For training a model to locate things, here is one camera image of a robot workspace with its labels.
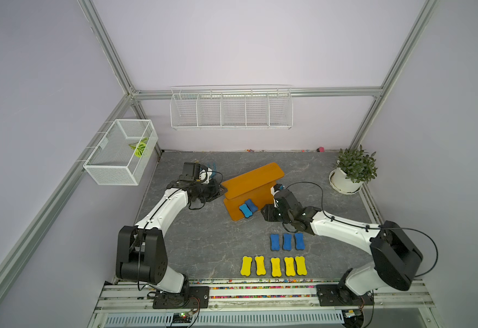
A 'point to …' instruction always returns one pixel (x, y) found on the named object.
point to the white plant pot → (342, 184)
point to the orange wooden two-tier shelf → (255, 186)
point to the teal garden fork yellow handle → (214, 170)
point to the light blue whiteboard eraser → (246, 211)
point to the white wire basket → (113, 162)
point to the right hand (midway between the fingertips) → (263, 209)
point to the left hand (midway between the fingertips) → (226, 191)
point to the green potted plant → (358, 165)
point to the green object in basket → (139, 147)
